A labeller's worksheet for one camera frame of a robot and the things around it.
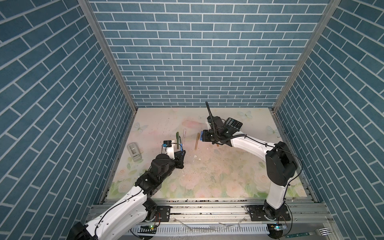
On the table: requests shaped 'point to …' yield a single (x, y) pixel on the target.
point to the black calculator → (234, 123)
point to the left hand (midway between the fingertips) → (186, 152)
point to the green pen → (177, 138)
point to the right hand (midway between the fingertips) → (199, 134)
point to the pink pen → (184, 133)
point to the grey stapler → (134, 152)
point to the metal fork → (321, 232)
